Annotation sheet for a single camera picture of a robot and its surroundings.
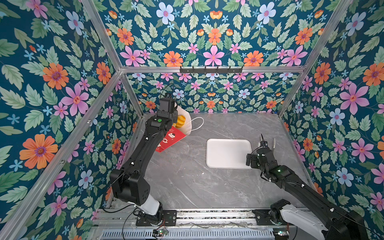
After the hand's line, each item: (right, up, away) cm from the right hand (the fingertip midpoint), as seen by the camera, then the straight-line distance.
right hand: (254, 156), depth 84 cm
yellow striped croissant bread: (-43, +20, +7) cm, 48 cm away
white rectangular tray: (-14, 0, +12) cm, 19 cm away
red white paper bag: (-46, +13, -2) cm, 48 cm away
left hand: (-47, +28, -6) cm, 55 cm away
